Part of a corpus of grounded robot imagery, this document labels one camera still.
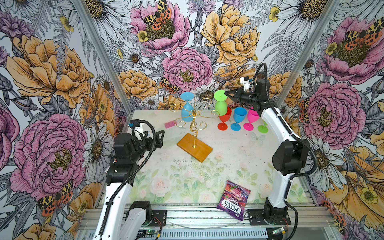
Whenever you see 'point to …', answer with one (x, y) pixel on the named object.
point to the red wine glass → (223, 126)
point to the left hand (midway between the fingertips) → (156, 136)
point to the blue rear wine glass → (187, 109)
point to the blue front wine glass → (239, 115)
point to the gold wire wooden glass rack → (188, 142)
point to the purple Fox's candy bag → (233, 200)
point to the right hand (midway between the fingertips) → (223, 95)
